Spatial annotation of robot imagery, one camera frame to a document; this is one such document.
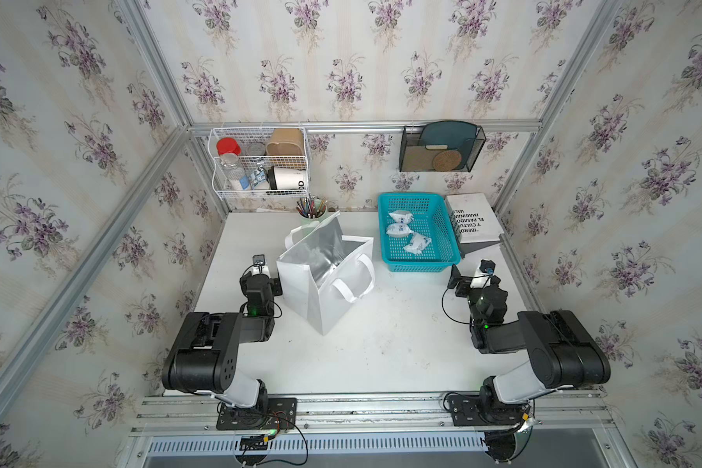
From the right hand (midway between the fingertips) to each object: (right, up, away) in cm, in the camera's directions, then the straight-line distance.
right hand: (473, 267), depth 89 cm
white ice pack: (-20, +12, +18) cm, 30 cm away
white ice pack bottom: (-14, +7, +15) cm, 22 cm away
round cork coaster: (-6, +36, +9) cm, 37 cm away
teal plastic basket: (-6, +17, +27) cm, 32 cm away
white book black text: (+8, +16, +18) cm, 26 cm away
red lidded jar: (-78, +39, +3) cm, 87 cm away
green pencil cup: (-53, +20, +14) cm, 58 cm away
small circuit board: (-63, -42, -18) cm, 78 cm away
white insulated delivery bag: (-46, 0, -9) cm, 46 cm away
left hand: (-65, -2, +3) cm, 65 cm away
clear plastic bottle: (-76, +30, +1) cm, 81 cm away
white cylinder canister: (-60, +28, +3) cm, 66 cm away
